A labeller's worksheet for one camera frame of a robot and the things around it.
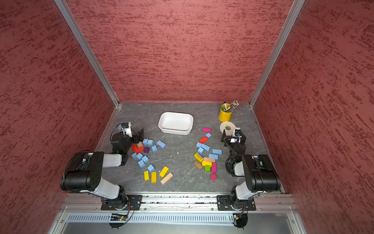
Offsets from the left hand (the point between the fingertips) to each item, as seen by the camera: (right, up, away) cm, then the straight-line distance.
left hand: (136, 131), depth 93 cm
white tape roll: (+64, +2, +12) cm, 66 cm away
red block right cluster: (+45, -7, +6) cm, 46 cm away
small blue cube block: (+48, -4, +7) cm, 49 cm away
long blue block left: (+16, -9, +2) cm, 18 cm away
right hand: (+61, 0, -4) cm, 62 cm away
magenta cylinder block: (+49, -25, -12) cm, 56 cm away
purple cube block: (+7, -12, 0) cm, 14 cm away
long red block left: (+2, -12, -1) cm, 12 cm away
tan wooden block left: (+3, -9, -1) cm, 9 cm away
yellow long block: (+20, -23, -10) cm, 32 cm away
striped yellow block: (+41, -16, -6) cm, 44 cm away
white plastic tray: (+25, +4, +13) cm, 28 cm away
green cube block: (+46, -21, -9) cm, 52 cm away
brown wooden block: (+41, -20, -6) cm, 46 cm away
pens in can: (+63, +15, +7) cm, 65 cm away
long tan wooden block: (+22, -26, -12) cm, 36 cm away
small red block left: (-1, -10, -2) cm, 10 cm away
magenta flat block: (+48, 0, +11) cm, 49 cm away
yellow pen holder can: (+61, +10, +10) cm, 63 cm away
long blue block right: (+45, -11, +1) cm, 47 cm away
